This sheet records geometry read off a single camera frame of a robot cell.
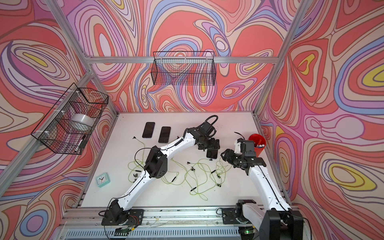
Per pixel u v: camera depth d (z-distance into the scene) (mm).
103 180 842
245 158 615
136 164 916
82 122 709
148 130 1100
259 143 858
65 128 736
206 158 944
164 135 1046
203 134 777
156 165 639
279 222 382
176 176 870
